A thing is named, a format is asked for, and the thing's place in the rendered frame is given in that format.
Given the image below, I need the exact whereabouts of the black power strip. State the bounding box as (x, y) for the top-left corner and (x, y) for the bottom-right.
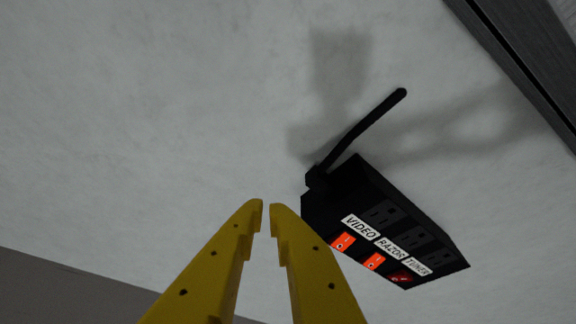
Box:
(301, 87), (471, 291)

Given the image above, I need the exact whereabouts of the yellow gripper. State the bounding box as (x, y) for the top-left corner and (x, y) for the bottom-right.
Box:
(136, 198), (368, 324)

